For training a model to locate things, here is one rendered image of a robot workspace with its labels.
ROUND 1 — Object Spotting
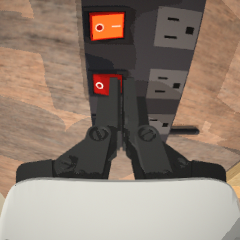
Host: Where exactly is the black power strip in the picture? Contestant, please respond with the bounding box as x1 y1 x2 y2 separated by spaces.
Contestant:
81 0 206 143

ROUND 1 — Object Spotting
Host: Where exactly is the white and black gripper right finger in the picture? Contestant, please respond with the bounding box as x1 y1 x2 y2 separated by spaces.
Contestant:
122 78 227 183

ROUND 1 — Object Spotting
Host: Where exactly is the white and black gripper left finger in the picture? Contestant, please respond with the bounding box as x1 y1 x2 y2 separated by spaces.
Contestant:
16 77 121 183

